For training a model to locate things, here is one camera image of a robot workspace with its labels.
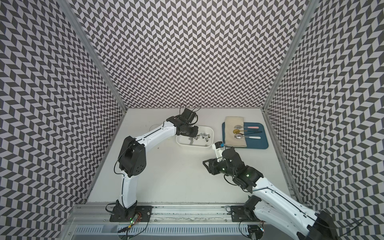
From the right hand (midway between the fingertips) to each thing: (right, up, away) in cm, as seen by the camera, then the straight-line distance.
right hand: (206, 165), depth 75 cm
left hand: (-6, +15, +17) cm, 23 cm away
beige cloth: (+17, +9, +24) cm, 31 cm away
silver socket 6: (-9, +9, +25) cm, 28 cm away
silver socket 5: (-6, +11, +26) cm, 29 cm away
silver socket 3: (+3, +13, +27) cm, 30 cm away
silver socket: (0, +14, +27) cm, 30 cm away
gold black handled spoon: (+24, +16, +30) cm, 41 cm away
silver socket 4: (+1, +10, +26) cm, 28 cm away
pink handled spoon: (+25, +19, +32) cm, 45 cm away
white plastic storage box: (0, +10, +26) cm, 28 cm away
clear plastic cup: (-33, +19, +20) cm, 43 cm away
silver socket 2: (-1, +12, +27) cm, 29 cm away
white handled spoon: (+24, +12, +27) cm, 38 cm away
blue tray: (+30, +8, +22) cm, 38 cm away
